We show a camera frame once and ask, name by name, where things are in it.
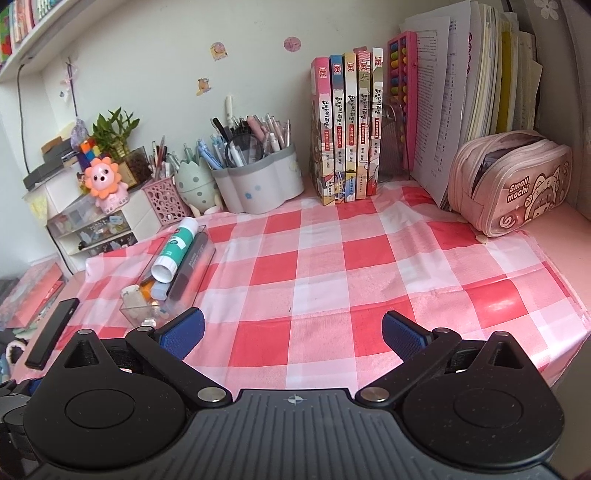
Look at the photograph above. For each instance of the pink lion toy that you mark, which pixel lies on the pink lion toy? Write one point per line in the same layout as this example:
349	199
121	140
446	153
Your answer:
105	184

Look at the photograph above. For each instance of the green bamboo plant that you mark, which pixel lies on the green bamboo plant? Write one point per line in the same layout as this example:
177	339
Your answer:
111	133

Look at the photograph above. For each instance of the grey white flower pen holder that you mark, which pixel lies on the grey white flower pen holder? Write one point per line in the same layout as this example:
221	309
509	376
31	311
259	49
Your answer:
263	185

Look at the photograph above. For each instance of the white spine comic book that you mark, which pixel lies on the white spine comic book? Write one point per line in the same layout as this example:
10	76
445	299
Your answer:
377	90

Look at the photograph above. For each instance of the pink perforated pen cup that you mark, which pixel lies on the pink perforated pen cup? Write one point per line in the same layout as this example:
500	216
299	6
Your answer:
164	201

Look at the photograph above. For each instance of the green cap highlighter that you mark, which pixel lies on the green cap highlighter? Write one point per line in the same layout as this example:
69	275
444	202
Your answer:
159	291

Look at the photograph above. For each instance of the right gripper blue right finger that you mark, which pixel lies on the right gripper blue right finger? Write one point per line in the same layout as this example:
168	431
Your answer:
424	353

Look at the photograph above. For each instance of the red white checkered cloth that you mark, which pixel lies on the red white checkered cloth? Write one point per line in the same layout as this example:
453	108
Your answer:
295	298

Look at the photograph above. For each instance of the white box with yellow note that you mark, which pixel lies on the white box with yellow note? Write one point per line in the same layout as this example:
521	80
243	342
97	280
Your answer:
53	196

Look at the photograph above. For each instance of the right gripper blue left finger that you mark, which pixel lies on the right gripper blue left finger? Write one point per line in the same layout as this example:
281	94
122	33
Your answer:
162	352

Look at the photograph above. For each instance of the black box on top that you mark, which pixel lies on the black box on top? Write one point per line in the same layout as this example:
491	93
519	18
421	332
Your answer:
57	155

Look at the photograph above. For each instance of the white eraser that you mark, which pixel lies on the white eraser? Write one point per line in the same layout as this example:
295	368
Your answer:
132	297

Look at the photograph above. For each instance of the black magnifying glass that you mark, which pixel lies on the black magnifying glass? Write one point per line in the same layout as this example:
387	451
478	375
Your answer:
243	149

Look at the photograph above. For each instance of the pink striped comic book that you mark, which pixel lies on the pink striped comic book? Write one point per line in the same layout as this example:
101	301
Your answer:
362	163

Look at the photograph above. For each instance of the blue spine comic book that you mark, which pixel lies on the blue spine comic book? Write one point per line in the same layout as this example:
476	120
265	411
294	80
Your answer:
336	62

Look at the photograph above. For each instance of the yellow spine comic book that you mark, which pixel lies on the yellow spine comic book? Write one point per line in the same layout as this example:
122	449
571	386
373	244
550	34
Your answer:
351	92

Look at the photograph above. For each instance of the pink abacus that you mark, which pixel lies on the pink abacus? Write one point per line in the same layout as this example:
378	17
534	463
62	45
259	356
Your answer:
403	92

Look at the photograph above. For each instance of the orange cap highlighter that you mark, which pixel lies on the orange cap highlighter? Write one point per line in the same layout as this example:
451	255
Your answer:
145	289

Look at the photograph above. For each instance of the green white glue stick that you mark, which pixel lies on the green white glue stick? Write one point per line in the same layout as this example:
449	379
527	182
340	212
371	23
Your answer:
174	250

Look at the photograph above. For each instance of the stack of paper documents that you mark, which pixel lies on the stack of paper documents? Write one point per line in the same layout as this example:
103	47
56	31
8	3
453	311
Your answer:
478	75

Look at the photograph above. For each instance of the black permanent marker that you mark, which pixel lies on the black permanent marker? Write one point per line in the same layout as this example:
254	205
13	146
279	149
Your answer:
187	266

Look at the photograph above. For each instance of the green eggshell pen holder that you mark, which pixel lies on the green eggshell pen holder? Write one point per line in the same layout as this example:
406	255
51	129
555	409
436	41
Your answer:
197	188

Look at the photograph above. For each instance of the black smartphone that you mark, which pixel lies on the black smartphone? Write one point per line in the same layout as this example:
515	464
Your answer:
50	334

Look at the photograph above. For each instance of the white mini drawer unit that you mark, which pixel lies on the white mini drawer unit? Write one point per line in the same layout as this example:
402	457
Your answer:
83	228

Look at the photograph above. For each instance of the clear plastic organizer box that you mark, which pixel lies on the clear plastic organizer box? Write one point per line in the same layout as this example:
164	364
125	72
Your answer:
157	313

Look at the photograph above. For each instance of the pink pencil case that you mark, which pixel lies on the pink pencil case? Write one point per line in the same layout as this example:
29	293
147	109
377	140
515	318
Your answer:
501	182

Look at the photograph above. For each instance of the colourful rubik cube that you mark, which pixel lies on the colourful rubik cube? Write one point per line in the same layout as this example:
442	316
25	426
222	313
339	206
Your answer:
88	151

